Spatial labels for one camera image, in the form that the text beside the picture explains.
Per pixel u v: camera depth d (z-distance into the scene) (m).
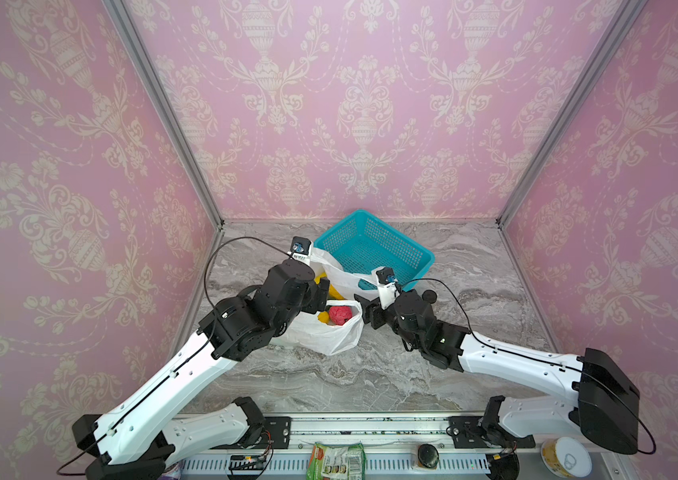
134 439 0.37
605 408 0.40
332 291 0.87
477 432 0.74
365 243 1.14
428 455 0.69
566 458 0.66
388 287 0.65
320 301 0.59
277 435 0.74
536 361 0.47
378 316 0.68
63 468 0.37
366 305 0.68
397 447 0.73
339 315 0.89
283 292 0.43
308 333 0.75
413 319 0.56
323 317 0.90
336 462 0.70
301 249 0.54
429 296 0.89
